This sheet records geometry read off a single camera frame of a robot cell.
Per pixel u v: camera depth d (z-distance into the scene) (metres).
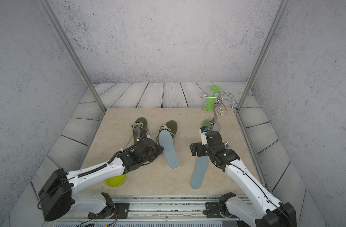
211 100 1.00
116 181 0.79
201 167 0.89
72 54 0.87
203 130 0.70
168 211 0.74
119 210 0.73
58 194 0.40
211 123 1.04
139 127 0.99
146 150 0.61
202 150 0.70
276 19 0.74
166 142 0.83
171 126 1.07
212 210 0.72
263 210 0.39
